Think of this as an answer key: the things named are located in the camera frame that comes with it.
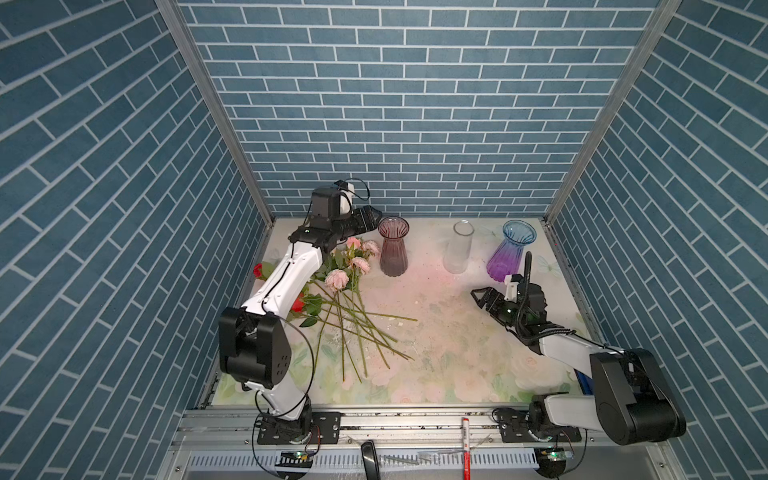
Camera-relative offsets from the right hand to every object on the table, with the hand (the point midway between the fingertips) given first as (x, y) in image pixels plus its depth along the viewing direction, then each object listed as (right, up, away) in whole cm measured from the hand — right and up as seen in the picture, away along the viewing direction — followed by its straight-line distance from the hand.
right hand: (481, 297), depth 91 cm
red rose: (-53, -3, +2) cm, 54 cm away
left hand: (-30, +24, -8) cm, 40 cm away
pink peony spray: (-45, -2, +5) cm, 45 cm away
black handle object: (-32, -32, -25) cm, 52 cm away
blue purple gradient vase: (+11, +12, +9) cm, 18 cm away
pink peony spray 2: (-41, +12, +11) cm, 44 cm away
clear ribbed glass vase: (-6, +15, +6) cm, 17 cm away
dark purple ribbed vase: (-27, +13, +6) cm, 31 cm away
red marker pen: (-9, -28, -17) cm, 34 cm away
